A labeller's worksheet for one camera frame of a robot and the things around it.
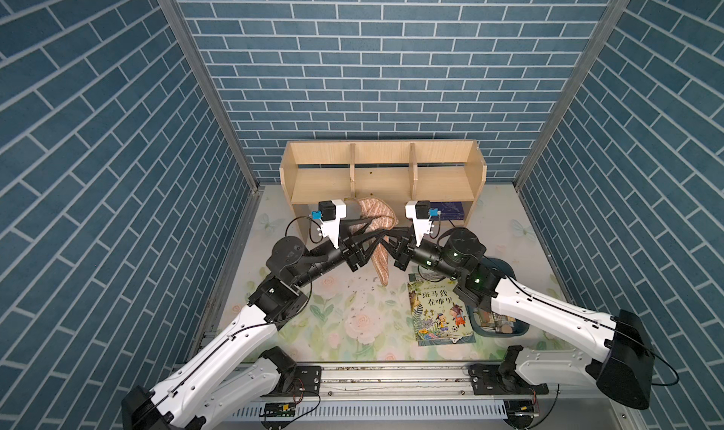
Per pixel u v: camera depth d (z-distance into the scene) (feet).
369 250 1.87
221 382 1.44
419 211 1.83
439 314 2.77
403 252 1.84
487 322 2.70
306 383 2.41
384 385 2.43
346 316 2.79
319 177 2.91
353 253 1.75
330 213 1.70
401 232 1.96
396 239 1.95
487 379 2.42
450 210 3.07
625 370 1.26
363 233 1.99
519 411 2.32
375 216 2.14
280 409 2.36
